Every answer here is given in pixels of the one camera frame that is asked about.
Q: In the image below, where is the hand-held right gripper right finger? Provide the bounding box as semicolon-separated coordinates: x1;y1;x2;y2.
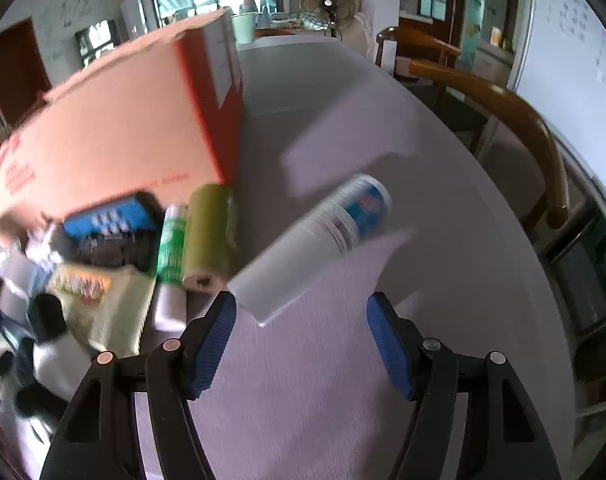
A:
367;291;562;480

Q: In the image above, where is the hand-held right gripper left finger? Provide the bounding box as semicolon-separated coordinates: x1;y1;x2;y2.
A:
39;290;238;480

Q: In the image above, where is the green and white roll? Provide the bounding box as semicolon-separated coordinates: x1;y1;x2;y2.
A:
153;202;191;333

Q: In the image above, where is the green tissue pack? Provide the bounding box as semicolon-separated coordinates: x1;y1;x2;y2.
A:
48;262;156;356

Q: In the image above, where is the olive green bag roll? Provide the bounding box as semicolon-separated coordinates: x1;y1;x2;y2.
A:
182;184;240;295

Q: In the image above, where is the white bottle with blue label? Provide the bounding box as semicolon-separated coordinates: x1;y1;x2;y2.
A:
228;172;394;328

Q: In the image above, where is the white bottle with black cap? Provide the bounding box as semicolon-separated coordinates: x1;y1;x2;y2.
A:
27;292;96;401

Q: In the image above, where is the brown cardboard box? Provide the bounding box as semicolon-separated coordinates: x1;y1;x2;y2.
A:
0;7;244;250

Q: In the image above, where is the curved wooden chair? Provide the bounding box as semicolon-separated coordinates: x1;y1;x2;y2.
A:
408;57;570;231

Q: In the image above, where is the light green cup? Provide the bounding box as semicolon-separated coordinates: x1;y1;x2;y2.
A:
231;12;257;45

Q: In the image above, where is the white standing air conditioner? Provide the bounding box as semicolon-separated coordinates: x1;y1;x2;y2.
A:
120;0;148;41

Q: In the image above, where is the dark wooden door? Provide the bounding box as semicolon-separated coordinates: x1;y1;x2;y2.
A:
0;17;51;126

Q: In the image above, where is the standing electric fan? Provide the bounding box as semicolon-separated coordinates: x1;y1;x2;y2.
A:
300;0;354;41

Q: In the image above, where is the whiteboard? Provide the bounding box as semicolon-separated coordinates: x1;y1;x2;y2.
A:
508;0;606;201

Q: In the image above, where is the wall television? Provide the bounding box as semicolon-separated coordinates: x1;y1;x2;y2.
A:
75;20;121;68

